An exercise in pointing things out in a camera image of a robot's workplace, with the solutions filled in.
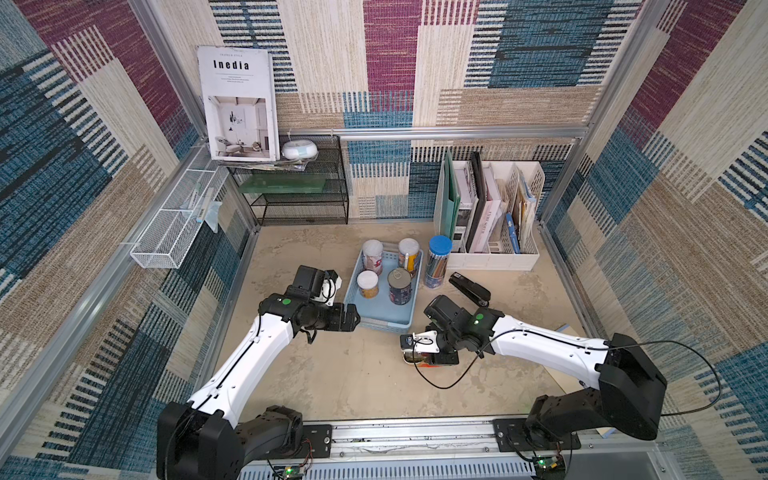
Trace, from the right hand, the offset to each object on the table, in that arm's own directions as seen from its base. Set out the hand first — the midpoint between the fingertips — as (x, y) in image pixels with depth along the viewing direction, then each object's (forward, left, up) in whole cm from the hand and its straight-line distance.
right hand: (438, 356), depth 85 cm
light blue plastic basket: (+23, +15, 0) cm, 27 cm away
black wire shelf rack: (+57, +47, +4) cm, 74 cm away
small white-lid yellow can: (+22, +20, +6) cm, 30 cm away
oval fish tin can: (-2, +7, +5) cm, 8 cm away
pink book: (+33, -16, +27) cm, 46 cm away
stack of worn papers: (+37, -28, +20) cm, 51 cm away
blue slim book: (+37, -31, +3) cm, 49 cm away
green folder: (+34, -4, +28) cm, 45 cm away
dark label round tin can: (+19, +10, +8) cm, 23 cm away
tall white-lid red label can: (+30, +19, +10) cm, 37 cm away
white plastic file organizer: (+39, -26, -2) cm, 47 cm away
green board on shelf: (+51, +48, +22) cm, 73 cm away
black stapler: (+22, -14, -1) cm, 26 cm away
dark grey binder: (+35, -13, +26) cm, 45 cm away
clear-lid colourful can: (+27, +7, +11) cm, 30 cm away
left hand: (+7, +25, +11) cm, 29 cm away
